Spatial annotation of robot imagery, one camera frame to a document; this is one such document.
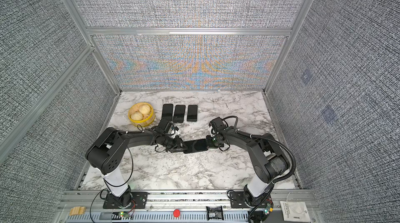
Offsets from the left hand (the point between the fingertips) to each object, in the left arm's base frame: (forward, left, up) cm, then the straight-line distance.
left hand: (186, 150), depth 89 cm
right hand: (+2, -12, -2) cm, 13 cm away
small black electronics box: (-30, -13, +1) cm, 33 cm away
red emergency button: (-30, +4, +1) cm, 30 cm away
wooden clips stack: (-26, +48, +1) cm, 55 cm away
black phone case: (+27, +13, -1) cm, 30 cm away
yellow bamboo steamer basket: (+19, +25, +3) cm, 31 cm away
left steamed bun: (+22, +31, +5) cm, 38 cm away
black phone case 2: (+24, +5, 0) cm, 25 cm away
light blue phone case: (+28, -4, -2) cm, 28 cm away
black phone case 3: (+5, -6, -4) cm, 9 cm away
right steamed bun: (+27, +27, +5) cm, 38 cm away
